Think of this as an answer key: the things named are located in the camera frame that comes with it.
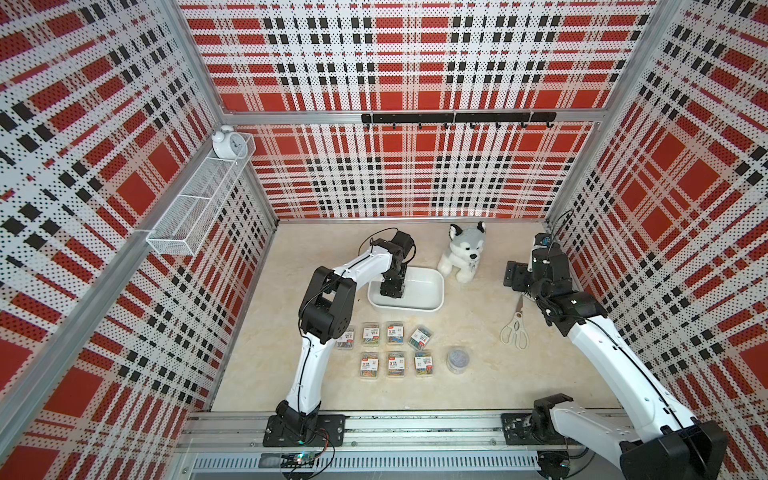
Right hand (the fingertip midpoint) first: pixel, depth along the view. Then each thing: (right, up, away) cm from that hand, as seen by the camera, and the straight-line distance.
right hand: (530, 267), depth 79 cm
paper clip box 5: (-44, -21, +10) cm, 49 cm away
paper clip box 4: (-36, -21, +10) cm, 43 cm away
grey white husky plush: (-15, +4, +12) cm, 20 cm away
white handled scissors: (+1, -20, +12) cm, 24 cm away
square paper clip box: (-28, -28, +4) cm, 40 cm away
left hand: (-32, -6, +21) cm, 39 cm away
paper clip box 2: (-44, -28, +4) cm, 52 cm away
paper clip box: (-36, -27, +4) cm, 45 cm away
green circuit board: (-59, -45, -9) cm, 75 cm away
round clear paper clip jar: (-19, -27, +4) cm, 33 cm away
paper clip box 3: (-29, -22, +8) cm, 37 cm away
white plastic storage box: (-27, -10, +20) cm, 35 cm away
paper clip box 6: (-51, -23, +9) cm, 57 cm away
